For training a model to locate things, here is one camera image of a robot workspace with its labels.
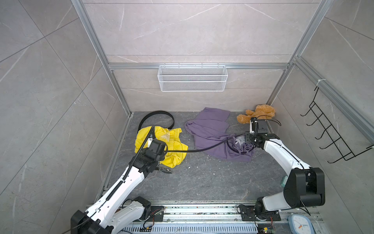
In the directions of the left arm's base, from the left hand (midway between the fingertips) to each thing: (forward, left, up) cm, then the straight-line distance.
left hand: (156, 148), depth 79 cm
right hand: (+10, -59, -4) cm, 60 cm away
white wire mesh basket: (+49, -22, +12) cm, 55 cm away
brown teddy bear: (+35, -75, -10) cm, 84 cm away
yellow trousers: (+17, -6, -14) cm, 23 cm away
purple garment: (+25, -35, -15) cm, 45 cm away
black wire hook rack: (+1, -86, +15) cm, 87 cm away
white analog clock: (-36, -71, -15) cm, 81 cm away
